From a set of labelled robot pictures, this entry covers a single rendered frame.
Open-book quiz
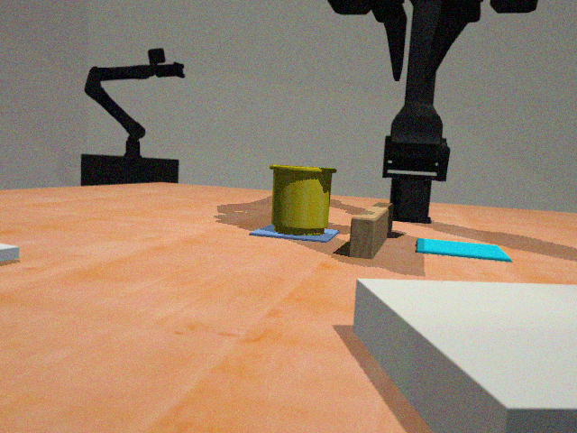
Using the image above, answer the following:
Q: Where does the brown rectangular block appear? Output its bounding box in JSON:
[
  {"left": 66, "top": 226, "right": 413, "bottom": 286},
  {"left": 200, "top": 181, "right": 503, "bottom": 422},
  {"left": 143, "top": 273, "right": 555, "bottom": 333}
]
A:
[{"left": 349, "top": 202, "right": 394, "bottom": 260}]

